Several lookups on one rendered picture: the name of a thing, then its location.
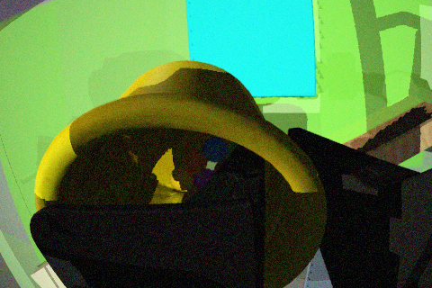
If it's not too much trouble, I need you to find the yellow cup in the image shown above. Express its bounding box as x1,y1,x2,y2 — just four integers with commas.
35,60,328,288

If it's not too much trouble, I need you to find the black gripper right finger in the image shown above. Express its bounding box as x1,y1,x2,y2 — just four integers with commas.
287,127,432,288

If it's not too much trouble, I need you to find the red marble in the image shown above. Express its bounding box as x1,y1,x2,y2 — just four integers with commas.
213,159,226,174

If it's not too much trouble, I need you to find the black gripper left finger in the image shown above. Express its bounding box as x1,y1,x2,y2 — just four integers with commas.
30,145,266,288

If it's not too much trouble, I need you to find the brown wooden block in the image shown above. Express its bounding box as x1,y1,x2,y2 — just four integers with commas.
342,101,432,166

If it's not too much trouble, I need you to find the green marble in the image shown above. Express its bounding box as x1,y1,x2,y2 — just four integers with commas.
227,143,238,158

